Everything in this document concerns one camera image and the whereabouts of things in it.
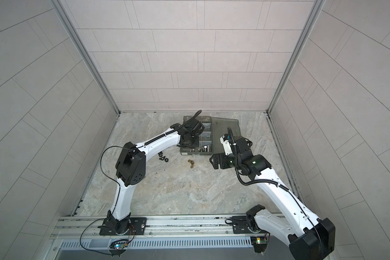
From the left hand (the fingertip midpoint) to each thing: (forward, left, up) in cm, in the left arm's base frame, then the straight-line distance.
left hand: (200, 143), depth 92 cm
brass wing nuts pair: (-10, +4, -6) cm, 12 cm away
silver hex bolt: (-1, -3, -3) cm, 4 cm away
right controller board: (-46, -26, -6) cm, 53 cm away
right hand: (-15, -9, +10) cm, 20 cm away
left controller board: (-48, +32, -3) cm, 58 cm away
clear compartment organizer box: (+2, -6, -4) cm, 7 cm away
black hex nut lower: (-8, +19, -6) cm, 22 cm away
